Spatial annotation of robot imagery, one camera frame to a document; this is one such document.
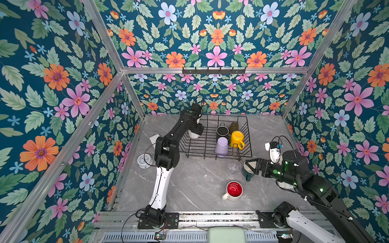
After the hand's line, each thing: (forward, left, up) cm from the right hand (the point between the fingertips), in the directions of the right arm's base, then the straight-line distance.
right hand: (250, 162), depth 65 cm
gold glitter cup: (+36, 0, -18) cm, 40 cm away
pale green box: (-24, +10, -24) cm, 35 cm away
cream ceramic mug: (+28, +28, -16) cm, 43 cm away
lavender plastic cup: (+17, +10, -15) cm, 25 cm away
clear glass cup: (+9, +3, -25) cm, 26 cm away
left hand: (+35, +26, -15) cm, 45 cm away
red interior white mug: (-4, +4, -25) cm, 26 cm away
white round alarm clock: (+12, +59, -23) cm, 64 cm away
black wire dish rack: (+24, +21, -25) cm, 41 cm away
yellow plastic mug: (+24, 0, -16) cm, 29 cm away
